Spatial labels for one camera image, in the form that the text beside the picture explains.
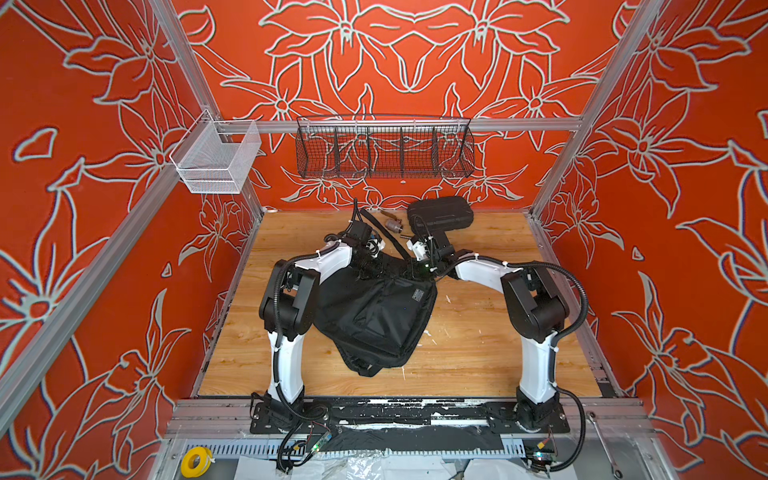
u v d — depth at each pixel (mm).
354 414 743
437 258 786
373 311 856
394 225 1105
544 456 683
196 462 671
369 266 836
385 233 1130
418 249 905
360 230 809
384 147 973
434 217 1096
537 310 526
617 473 657
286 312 526
